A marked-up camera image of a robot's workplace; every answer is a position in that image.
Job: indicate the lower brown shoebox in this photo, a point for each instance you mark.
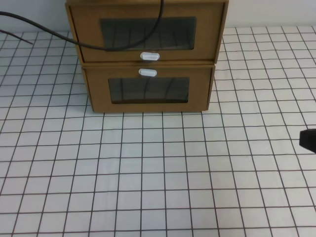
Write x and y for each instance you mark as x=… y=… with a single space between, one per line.
x=118 y=88

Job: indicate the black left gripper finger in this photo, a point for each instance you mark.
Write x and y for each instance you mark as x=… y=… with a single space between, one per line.
x=307 y=139

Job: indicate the white drawer handle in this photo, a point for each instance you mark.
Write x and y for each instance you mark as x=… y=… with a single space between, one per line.
x=149 y=56
x=147 y=72

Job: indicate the brown shoebox drawer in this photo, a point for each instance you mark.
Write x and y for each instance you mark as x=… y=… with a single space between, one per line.
x=148 y=56

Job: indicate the white grid tablecloth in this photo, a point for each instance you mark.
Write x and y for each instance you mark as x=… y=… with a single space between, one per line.
x=235 y=170

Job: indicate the thin black cable tie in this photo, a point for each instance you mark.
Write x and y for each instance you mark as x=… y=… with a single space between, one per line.
x=15 y=36

